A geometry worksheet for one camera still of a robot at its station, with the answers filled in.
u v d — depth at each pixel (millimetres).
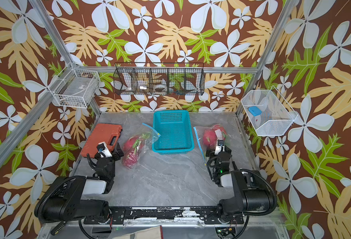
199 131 887
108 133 1014
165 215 750
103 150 733
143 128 1041
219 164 683
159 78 977
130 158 839
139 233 690
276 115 784
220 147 772
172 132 1076
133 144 887
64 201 431
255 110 860
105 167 665
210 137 932
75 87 866
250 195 442
